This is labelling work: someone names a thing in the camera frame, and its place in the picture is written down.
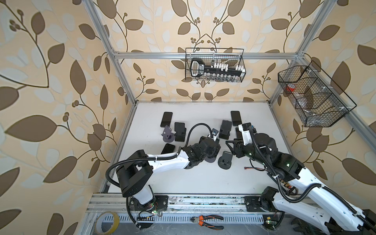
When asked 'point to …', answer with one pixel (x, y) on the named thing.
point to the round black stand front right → (224, 161)
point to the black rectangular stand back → (226, 127)
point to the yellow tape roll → (98, 222)
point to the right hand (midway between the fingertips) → (229, 141)
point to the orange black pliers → (200, 220)
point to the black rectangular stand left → (180, 131)
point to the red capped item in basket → (291, 87)
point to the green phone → (236, 117)
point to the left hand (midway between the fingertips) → (213, 140)
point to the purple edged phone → (166, 119)
